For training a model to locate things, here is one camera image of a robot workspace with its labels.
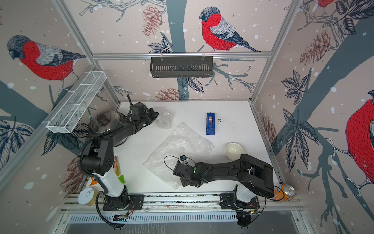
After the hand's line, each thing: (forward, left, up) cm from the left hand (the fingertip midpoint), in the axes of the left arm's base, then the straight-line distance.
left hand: (161, 109), depth 95 cm
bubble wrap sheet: (-4, -1, -7) cm, 9 cm away
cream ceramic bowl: (-23, -46, -13) cm, 54 cm away
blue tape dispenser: (-4, -34, -12) cm, 36 cm away
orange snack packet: (-41, +36, -16) cm, 57 cm away
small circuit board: (-57, +16, -17) cm, 62 cm away
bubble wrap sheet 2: (-15, -13, -14) cm, 25 cm away
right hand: (-38, -16, -16) cm, 45 cm away
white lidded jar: (-49, +32, -10) cm, 60 cm away
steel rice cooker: (-12, +31, +3) cm, 33 cm away
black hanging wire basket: (+33, -12, +11) cm, 37 cm away
